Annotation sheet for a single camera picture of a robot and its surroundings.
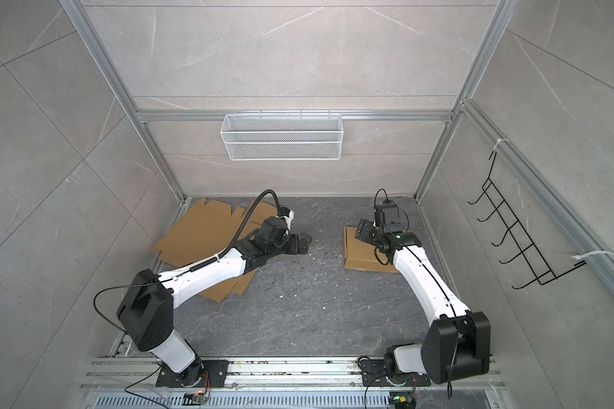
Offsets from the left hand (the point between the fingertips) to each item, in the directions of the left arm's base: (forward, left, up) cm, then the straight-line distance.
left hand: (301, 232), depth 85 cm
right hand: (+1, -22, +1) cm, 22 cm away
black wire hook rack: (-21, -58, +15) cm, 64 cm away
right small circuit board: (-47, -27, -18) cm, 57 cm away
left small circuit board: (-44, +30, -18) cm, 56 cm away
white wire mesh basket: (+39, +9, +12) cm, 42 cm away
